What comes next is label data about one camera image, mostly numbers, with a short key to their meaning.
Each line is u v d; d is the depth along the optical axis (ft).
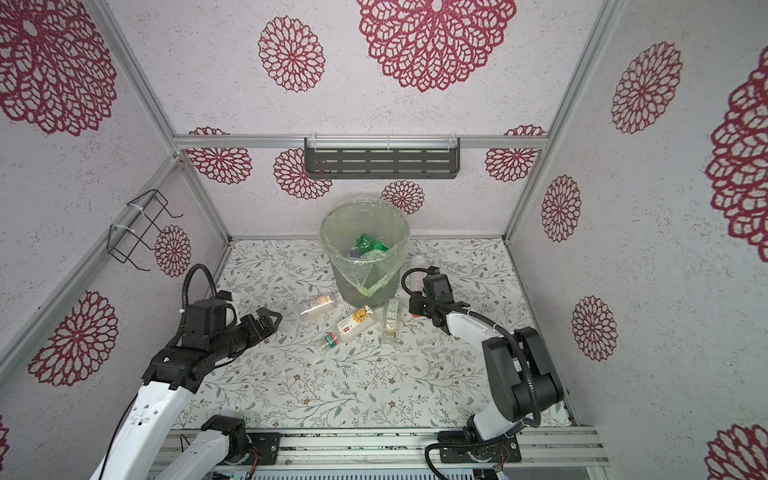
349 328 2.94
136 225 2.56
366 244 2.92
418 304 2.83
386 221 3.10
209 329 1.82
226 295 2.22
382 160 3.18
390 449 2.46
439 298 2.38
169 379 1.57
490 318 1.80
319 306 3.11
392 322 3.02
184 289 1.79
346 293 3.13
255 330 2.12
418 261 3.19
